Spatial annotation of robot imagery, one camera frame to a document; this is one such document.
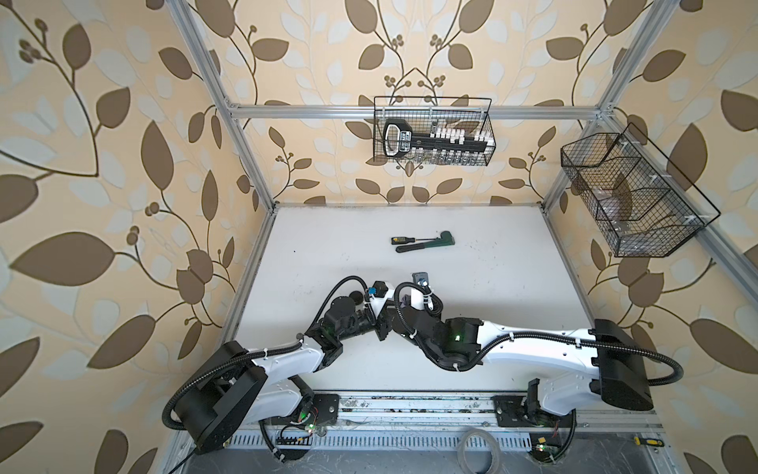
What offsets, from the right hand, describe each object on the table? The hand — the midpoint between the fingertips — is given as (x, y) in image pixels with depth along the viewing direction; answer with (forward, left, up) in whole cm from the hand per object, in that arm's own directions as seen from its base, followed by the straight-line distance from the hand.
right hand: (407, 301), depth 76 cm
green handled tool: (+33, -17, -16) cm, 40 cm away
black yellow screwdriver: (+33, -2, -15) cm, 36 cm away
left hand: (-2, -1, -1) cm, 2 cm away
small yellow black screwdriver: (-30, -56, -16) cm, 66 cm away
